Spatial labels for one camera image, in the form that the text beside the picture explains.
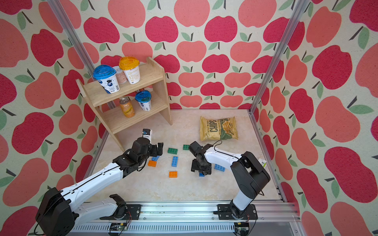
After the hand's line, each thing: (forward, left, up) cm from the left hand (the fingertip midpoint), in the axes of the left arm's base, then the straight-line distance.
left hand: (157, 145), depth 82 cm
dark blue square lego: (-12, -25, -15) cm, 31 cm away
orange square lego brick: (-11, -8, -15) cm, 20 cm away
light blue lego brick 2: (-3, -9, -14) cm, 17 cm away
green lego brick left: (+4, -7, -14) cm, 16 cm away
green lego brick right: (+8, -16, -15) cm, 23 cm away
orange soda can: (+16, +17, +14) cm, 28 cm away
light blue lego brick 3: (-7, -37, -13) cm, 40 cm away
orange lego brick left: (-4, +5, -14) cm, 16 cm away
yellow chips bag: (+19, -41, -8) cm, 46 cm away
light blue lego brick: (-1, +3, -14) cm, 14 cm away
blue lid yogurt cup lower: (+23, +9, +15) cm, 29 cm away
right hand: (-10, -24, -16) cm, 30 cm away
